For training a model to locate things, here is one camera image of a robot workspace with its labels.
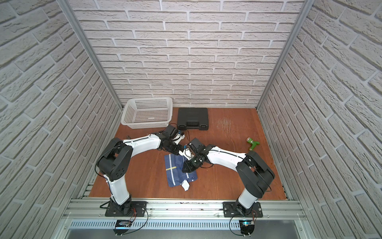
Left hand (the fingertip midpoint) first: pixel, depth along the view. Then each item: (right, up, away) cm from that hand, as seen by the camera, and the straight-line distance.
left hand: (183, 149), depth 93 cm
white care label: (+3, -17, -14) cm, 22 cm away
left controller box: (-27, -33, -24) cm, 49 cm away
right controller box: (+33, -33, -23) cm, 52 cm away
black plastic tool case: (+6, +21, +13) cm, 25 cm away
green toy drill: (+45, +5, +4) cm, 46 cm away
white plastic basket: (-28, +25, +13) cm, 39 cm away
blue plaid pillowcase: (-5, -8, -5) cm, 11 cm away
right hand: (+3, -9, -10) cm, 14 cm away
